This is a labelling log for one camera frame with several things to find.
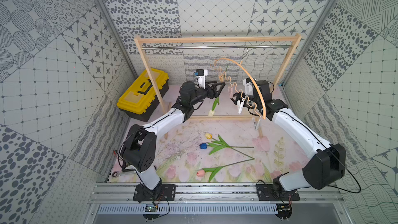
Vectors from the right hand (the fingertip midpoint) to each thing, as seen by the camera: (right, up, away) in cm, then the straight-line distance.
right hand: (234, 99), depth 82 cm
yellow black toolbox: (-54, 0, +8) cm, 54 cm away
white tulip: (-12, -8, +6) cm, 15 cm away
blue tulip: (-7, -27, +8) cm, 29 cm away
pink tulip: (-18, -38, -3) cm, 42 cm away
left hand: (-8, +10, -7) cm, 14 cm away
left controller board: (-42, -51, -10) cm, 67 cm away
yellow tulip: (-6, -25, +9) cm, 27 cm away
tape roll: (-65, -39, -2) cm, 76 cm away
